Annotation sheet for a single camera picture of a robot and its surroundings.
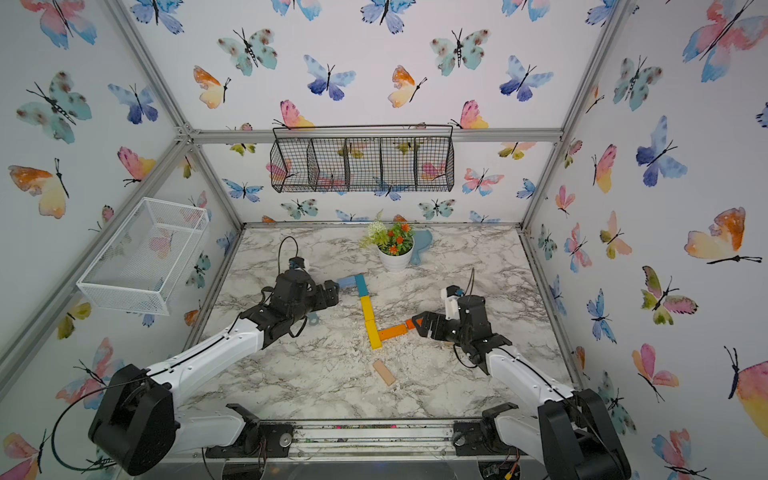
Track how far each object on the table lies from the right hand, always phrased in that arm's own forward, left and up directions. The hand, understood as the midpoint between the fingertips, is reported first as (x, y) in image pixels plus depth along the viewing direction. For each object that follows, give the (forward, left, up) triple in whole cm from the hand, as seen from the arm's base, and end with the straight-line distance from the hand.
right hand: (426, 319), depth 85 cm
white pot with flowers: (+23, +10, +4) cm, 25 cm away
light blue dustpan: (+41, 0, -13) cm, 43 cm away
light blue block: (+18, +26, -9) cm, 33 cm away
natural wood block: (-12, +11, -9) cm, 19 cm away
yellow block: (+7, +18, -8) cm, 21 cm away
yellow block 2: (+1, +16, -9) cm, 18 cm away
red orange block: (+3, +4, -9) cm, 10 cm away
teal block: (+16, +21, -9) cm, 28 cm away
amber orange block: (0, +10, -10) cm, 14 cm away
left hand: (+6, +27, +5) cm, 28 cm away
